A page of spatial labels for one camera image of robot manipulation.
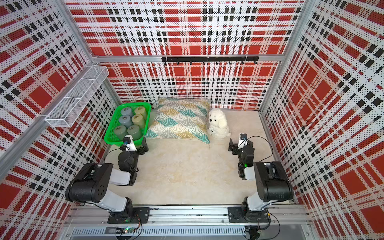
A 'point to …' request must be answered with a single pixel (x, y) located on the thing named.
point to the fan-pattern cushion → (181, 118)
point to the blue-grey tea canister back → (127, 111)
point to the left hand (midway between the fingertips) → (139, 138)
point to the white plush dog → (218, 126)
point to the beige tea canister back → (141, 110)
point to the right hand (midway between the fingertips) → (240, 138)
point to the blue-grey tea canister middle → (125, 120)
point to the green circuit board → (127, 230)
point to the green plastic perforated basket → (109, 136)
